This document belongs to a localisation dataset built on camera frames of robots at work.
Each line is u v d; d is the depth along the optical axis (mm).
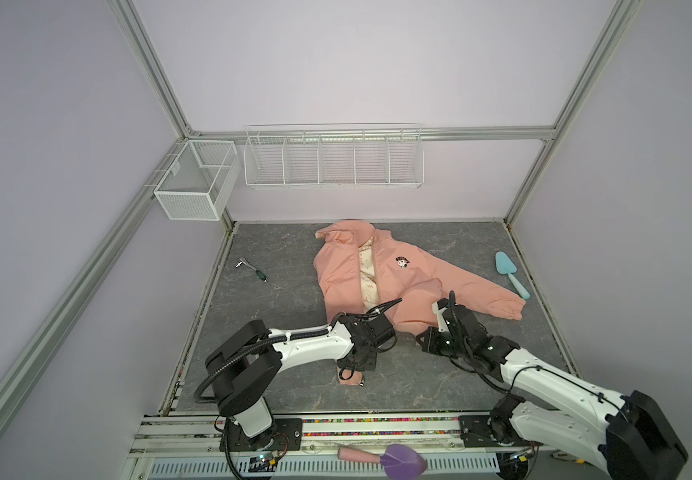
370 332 667
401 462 705
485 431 737
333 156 967
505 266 1064
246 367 445
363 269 995
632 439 397
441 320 680
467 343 631
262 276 1044
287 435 738
